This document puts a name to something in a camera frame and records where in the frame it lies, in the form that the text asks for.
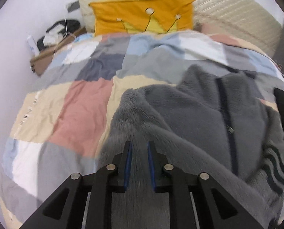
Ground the white box on nightstand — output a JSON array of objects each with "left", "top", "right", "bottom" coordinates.
[{"left": 43, "top": 23, "right": 65, "bottom": 47}]

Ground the patchwork colour-block duvet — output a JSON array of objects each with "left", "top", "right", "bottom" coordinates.
[{"left": 0, "top": 31, "right": 284, "bottom": 228}]

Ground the brown wooden nightstand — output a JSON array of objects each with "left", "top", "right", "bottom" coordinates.
[{"left": 30, "top": 27, "right": 87, "bottom": 77}]

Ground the white charging cable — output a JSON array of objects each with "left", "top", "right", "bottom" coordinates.
[{"left": 51, "top": 16, "right": 78, "bottom": 56}]

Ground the grey wall socket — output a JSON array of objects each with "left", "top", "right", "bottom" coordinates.
[{"left": 66, "top": 1, "right": 80, "bottom": 13}]

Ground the black bag on nightstand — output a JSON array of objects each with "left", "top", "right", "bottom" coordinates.
[{"left": 37, "top": 19, "right": 81, "bottom": 52}]

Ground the cream quilted headboard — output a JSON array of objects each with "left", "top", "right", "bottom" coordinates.
[{"left": 78, "top": 0, "right": 283, "bottom": 57}]

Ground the orange crown pillow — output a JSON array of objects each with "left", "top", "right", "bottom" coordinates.
[{"left": 89, "top": 0, "right": 196, "bottom": 35}]

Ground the white bottle on nightstand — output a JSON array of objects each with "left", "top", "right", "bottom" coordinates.
[{"left": 26, "top": 35, "right": 40, "bottom": 57}]

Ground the grey fleece jacket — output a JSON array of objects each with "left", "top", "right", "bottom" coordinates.
[{"left": 98, "top": 66, "right": 284, "bottom": 228}]

